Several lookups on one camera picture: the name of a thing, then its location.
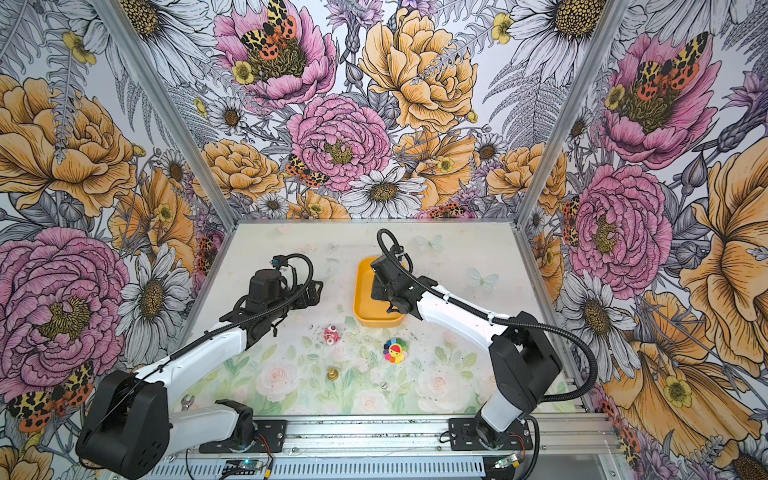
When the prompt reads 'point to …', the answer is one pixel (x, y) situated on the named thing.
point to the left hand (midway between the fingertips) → (309, 294)
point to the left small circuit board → (250, 464)
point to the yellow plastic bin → (369, 312)
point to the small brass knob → (332, 374)
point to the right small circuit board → (506, 461)
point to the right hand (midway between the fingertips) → (382, 292)
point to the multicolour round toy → (395, 350)
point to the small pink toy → (331, 335)
